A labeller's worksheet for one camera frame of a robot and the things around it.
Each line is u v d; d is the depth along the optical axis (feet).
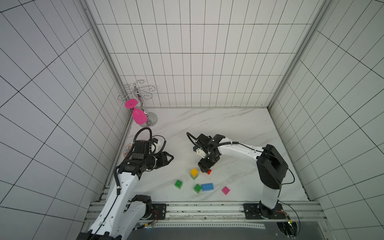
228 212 2.44
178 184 2.58
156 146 2.36
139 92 3.02
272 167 1.53
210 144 2.08
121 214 1.42
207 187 2.61
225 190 2.56
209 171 2.76
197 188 2.54
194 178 2.72
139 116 3.03
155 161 2.13
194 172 2.60
